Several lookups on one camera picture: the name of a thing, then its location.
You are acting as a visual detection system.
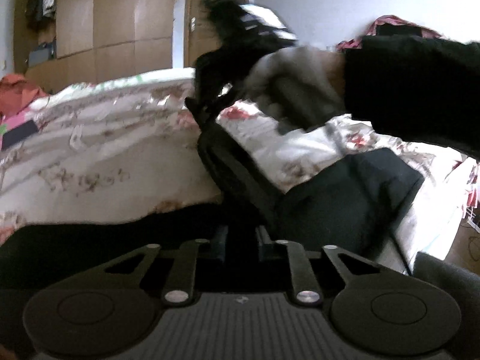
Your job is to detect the black pants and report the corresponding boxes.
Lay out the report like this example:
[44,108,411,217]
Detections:
[1,127,424,317]

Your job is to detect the gloved right hand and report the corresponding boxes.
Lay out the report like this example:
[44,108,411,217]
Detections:
[244,46,346,135]

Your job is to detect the red cloth on cabinet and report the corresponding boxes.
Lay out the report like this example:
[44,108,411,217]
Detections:
[335,15,443,52]

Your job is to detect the floral bed quilt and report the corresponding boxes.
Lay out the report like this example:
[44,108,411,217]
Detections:
[1,68,479,260]

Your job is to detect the brown wooden wardrobe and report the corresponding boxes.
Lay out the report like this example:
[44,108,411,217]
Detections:
[14,0,174,93]

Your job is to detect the grey bag on shelf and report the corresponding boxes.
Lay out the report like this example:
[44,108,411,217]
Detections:
[28,41,56,68]

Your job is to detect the dark blue flat case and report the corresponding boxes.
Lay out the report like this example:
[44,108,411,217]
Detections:
[1,120,39,151]

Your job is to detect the red crumpled garment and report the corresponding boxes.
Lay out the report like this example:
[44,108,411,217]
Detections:
[0,74,48,119]

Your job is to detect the pink floral bedsheet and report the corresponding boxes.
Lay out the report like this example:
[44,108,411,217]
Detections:
[0,111,28,149]

